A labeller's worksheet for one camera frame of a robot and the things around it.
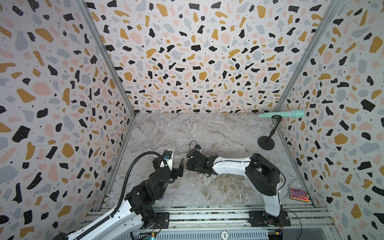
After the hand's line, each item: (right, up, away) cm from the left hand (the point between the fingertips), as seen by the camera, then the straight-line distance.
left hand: (176, 156), depth 73 cm
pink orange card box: (+65, -23, +9) cm, 70 cm away
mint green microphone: (+61, +21, +5) cm, 65 cm away
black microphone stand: (+57, +4, +32) cm, 65 cm away
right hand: (+3, -7, +16) cm, 17 cm away
